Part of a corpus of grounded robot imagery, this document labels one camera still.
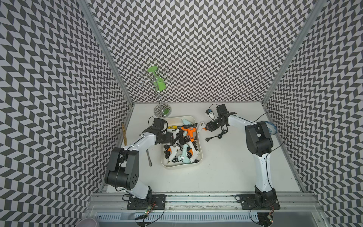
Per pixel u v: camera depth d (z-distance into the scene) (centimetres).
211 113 94
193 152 86
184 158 85
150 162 87
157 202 72
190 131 94
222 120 80
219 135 96
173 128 98
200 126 102
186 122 102
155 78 91
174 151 88
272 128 99
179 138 91
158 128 73
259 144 59
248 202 73
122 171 44
